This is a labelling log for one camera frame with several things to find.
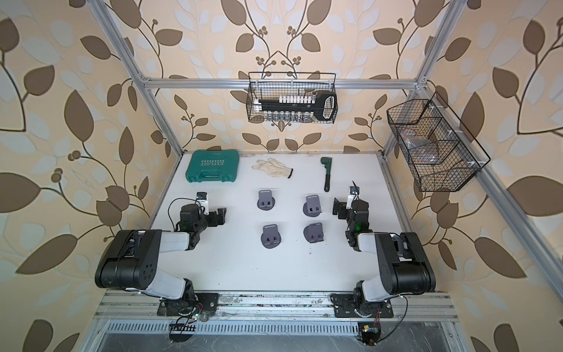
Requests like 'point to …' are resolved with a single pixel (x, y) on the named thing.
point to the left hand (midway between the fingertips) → (211, 206)
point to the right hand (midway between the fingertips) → (348, 199)
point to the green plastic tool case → (213, 166)
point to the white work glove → (273, 168)
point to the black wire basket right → (441, 156)
